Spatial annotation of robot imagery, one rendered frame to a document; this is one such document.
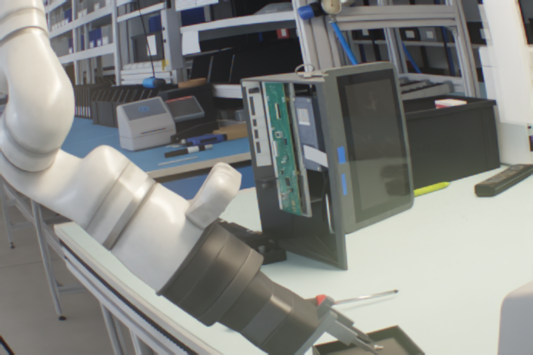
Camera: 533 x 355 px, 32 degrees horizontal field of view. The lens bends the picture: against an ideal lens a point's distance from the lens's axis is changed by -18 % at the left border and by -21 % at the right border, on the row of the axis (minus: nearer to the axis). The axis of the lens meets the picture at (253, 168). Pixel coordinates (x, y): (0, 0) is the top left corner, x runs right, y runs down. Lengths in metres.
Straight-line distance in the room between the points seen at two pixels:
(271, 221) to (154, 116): 2.01
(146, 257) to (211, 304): 0.06
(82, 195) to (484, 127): 0.99
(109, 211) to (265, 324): 0.15
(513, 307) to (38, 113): 0.46
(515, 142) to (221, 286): 0.96
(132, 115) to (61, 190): 2.58
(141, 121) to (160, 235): 2.58
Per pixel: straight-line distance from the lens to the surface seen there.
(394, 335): 0.91
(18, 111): 0.82
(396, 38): 3.65
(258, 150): 1.41
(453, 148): 1.66
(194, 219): 0.83
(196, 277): 0.82
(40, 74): 0.84
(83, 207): 0.83
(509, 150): 1.72
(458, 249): 1.21
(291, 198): 1.35
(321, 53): 2.92
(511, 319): 0.49
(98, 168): 0.82
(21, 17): 0.90
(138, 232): 0.82
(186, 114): 3.44
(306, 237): 1.41
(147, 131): 3.37
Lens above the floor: 1.29
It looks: 8 degrees down
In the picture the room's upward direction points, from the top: 8 degrees counter-clockwise
